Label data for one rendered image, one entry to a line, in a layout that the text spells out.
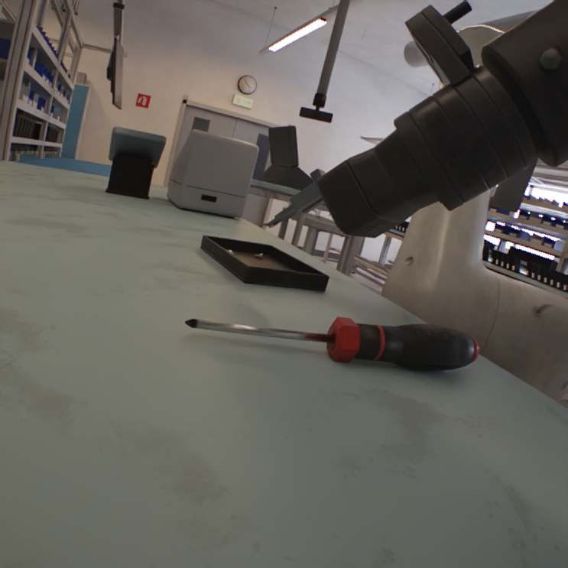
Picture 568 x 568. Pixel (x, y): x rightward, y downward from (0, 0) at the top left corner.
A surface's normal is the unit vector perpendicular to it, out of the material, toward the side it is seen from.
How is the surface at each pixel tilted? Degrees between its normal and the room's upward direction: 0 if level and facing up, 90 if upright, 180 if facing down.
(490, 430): 0
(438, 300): 72
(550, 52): 90
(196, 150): 90
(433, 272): 62
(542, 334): 87
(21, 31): 90
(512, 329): 80
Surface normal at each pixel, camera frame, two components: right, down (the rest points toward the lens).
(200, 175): 0.37, 0.33
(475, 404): 0.24, -0.94
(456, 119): -0.58, 0.03
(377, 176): -0.27, -0.06
